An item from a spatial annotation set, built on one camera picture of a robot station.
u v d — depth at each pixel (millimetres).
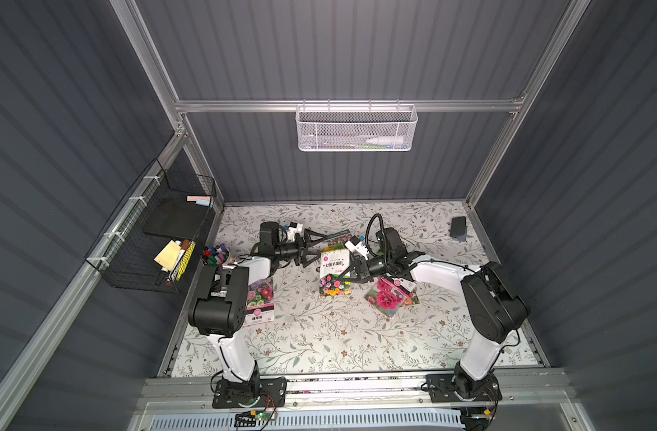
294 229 904
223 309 497
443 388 734
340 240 1086
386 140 871
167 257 684
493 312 479
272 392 736
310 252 830
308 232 839
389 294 914
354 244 819
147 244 729
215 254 883
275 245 785
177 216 771
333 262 843
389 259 730
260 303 911
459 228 1094
